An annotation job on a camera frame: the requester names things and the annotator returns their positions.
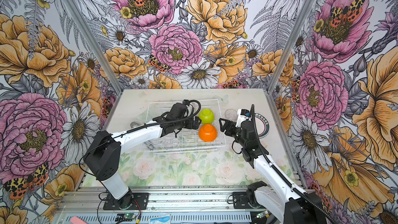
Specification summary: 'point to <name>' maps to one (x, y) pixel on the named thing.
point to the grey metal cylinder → (133, 124)
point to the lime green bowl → (206, 115)
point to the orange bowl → (207, 132)
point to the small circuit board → (125, 217)
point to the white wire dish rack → (156, 110)
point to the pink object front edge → (76, 220)
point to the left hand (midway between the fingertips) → (193, 123)
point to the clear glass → (231, 114)
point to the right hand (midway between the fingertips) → (223, 125)
